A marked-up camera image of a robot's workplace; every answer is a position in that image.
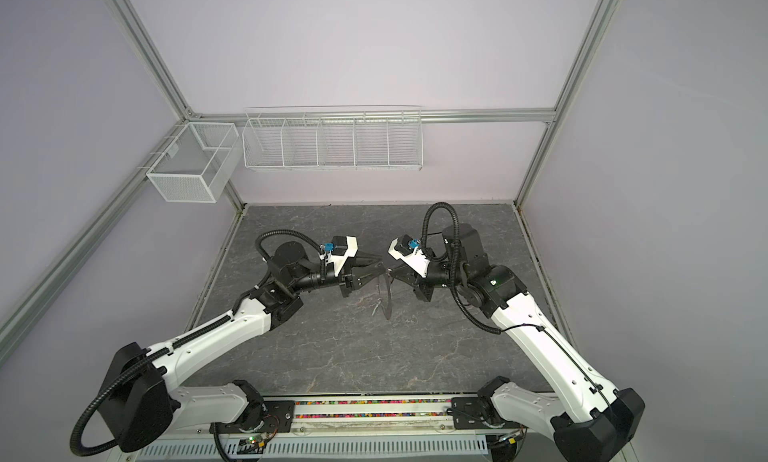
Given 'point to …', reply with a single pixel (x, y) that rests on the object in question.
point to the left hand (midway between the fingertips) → (382, 267)
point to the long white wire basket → (333, 138)
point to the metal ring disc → (385, 294)
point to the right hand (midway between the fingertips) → (395, 272)
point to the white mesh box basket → (195, 164)
